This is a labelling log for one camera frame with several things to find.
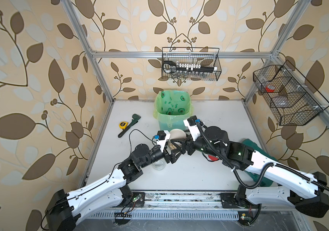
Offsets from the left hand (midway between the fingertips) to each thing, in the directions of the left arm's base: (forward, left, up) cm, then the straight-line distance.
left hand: (178, 141), depth 65 cm
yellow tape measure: (+27, +38, -27) cm, 54 cm away
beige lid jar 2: (-2, +9, -25) cm, 27 cm away
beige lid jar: (+2, +1, +3) cm, 4 cm away
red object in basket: (+31, -53, +5) cm, 61 cm away
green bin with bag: (+37, +3, -18) cm, 41 cm away
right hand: (+1, +1, +3) cm, 3 cm away
